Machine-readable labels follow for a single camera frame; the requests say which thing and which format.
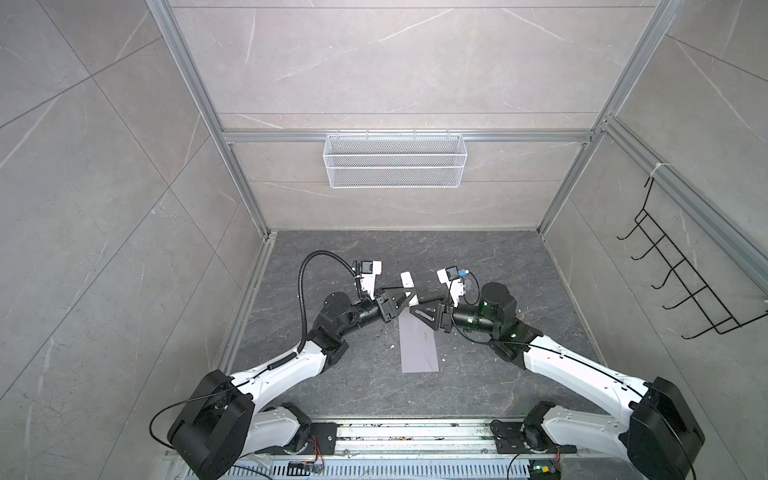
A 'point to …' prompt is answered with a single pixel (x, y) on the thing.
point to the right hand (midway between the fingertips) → (414, 307)
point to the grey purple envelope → (418, 344)
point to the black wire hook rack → (720, 318)
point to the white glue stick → (408, 282)
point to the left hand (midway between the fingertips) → (415, 287)
